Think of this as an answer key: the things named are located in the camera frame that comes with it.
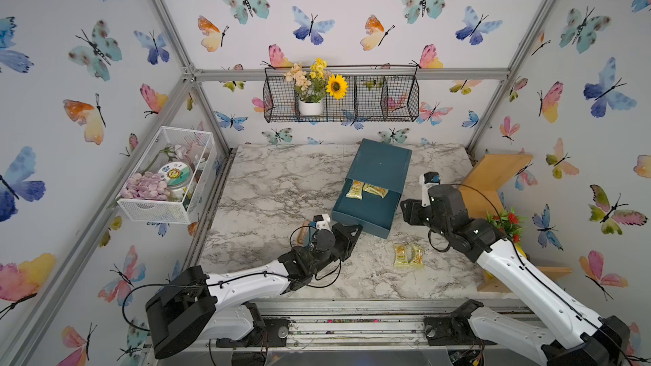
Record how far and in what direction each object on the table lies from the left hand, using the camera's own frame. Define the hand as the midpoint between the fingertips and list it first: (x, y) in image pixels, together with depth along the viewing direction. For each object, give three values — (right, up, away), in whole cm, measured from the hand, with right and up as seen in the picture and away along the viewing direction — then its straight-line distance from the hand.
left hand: (367, 226), depth 74 cm
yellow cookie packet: (-2, +10, +12) cm, 16 cm away
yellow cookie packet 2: (+4, +10, +11) cm, 16 cm away
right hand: (+13, +6, +3) cm, 15 cm away
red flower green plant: (+40, +1, -2) cm, 40 cm away
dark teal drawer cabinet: (+5, +19, +13) cm, 23 cm away
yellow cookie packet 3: (+18, -13, +12) cm, 26 cm away
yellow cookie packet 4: (+13, -12, +13) cm, 22 cm away
